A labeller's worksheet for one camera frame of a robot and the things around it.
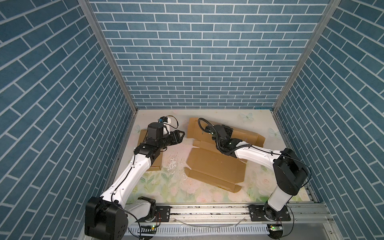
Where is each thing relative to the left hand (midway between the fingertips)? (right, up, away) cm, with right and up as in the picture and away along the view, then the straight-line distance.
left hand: (181, 133), depth 79 cm
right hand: (+27, +5, +8) cm, 28 cm away
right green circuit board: (+48, -47, -6) cm, 67 cm away
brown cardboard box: (-7, -10, -21) cm, 24 cm away
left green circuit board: (-16, -47, -7) cm, 50 cm away
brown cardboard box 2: (+13, -18, +14) cm, 27 cm away
